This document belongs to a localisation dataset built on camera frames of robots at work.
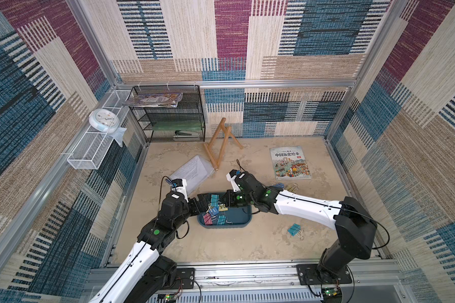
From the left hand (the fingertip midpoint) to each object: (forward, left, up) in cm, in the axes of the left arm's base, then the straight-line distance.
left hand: (200, 195), depth 77 cm
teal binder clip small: (+1, -5, -6) cm, 8 cm away
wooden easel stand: (+38, 0, -12) cm, 40 cm away
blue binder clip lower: (0, -4, -15) cm, 16 cm away
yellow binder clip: (+1, -9, -13) cm, 15 cm away
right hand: (0, -7, -3) cm, 8 cm away
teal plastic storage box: (-3, -17, -15) cm, 23 cm away
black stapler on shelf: (+44, +13, -7) cm, 46 cm away
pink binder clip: (-4, -2, -15) cm, 16 cm away
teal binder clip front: (-9, -41, -16) cm, 44 cm away
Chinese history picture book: (+29, -46, -16) cm, 57 cm away
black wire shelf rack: (+45, +13, 0) cm, 47 cm away
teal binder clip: (-4, -8, -16) cm, 18 cm away
